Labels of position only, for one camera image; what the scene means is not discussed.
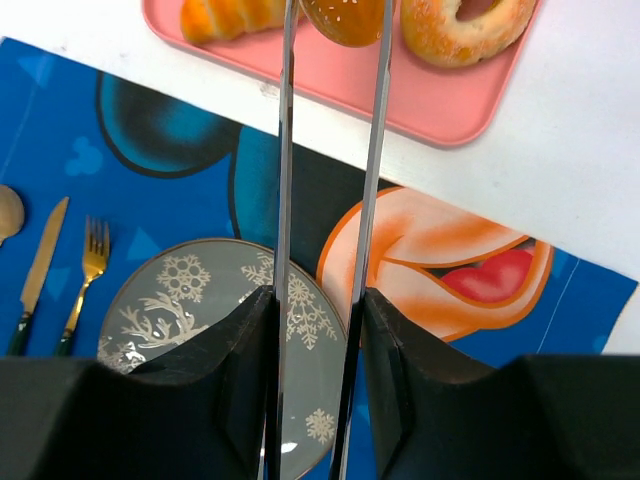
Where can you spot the gold spoon green handle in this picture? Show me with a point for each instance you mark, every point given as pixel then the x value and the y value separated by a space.
pixel 11 213

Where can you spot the round sesame bun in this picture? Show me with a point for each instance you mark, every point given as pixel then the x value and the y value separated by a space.
pixel 352 23

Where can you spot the gold knife green handle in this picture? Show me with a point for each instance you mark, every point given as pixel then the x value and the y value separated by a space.
pixel 36 277

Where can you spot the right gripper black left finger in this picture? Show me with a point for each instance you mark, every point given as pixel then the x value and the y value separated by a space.
pixel 199 411

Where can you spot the gold fork green handle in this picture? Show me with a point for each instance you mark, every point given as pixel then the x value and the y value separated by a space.
pixel 94 264

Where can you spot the pink rectangular tray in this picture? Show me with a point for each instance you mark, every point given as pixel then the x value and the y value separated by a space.
pixel 443 107

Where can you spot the large croissant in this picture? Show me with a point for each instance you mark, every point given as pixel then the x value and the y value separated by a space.
pixel 204 21

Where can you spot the blue cartoon placemat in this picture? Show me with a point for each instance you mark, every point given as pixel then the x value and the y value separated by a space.
pixel 162 173

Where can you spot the grey reindeer plate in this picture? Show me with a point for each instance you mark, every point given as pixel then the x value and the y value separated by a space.
pixel 192 286

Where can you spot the sugared ring doughnut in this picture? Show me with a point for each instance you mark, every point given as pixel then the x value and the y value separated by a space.
pixel 434 34

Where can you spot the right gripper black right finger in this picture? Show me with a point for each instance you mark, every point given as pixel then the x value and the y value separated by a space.
pixel 437 413

